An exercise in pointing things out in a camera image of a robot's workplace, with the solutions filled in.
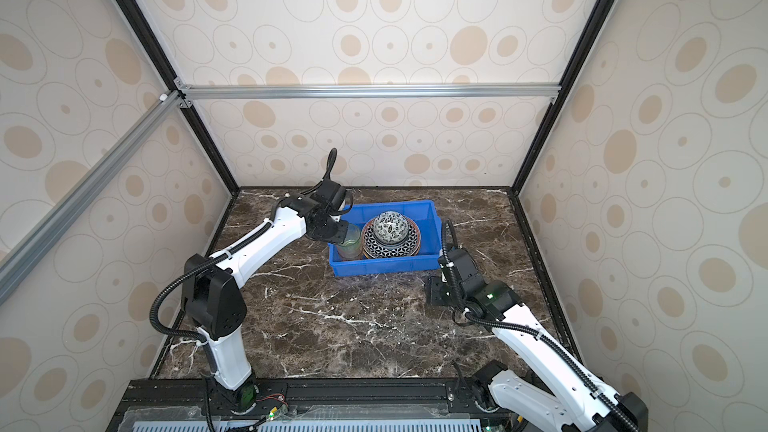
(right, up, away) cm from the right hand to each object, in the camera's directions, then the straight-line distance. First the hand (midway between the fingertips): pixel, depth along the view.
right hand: (434, 286), depth 78 cm
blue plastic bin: (0, +5, +19) cm, 19 cm away
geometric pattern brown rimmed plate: (-15, +7, +19) cm, 25 cm away
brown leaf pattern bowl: (-12, +14, +20) cm, 27 cm away
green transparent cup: (-24, +8, +14) cm, 29 cm away
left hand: (-24, +14, +8) cm, 29 cm away
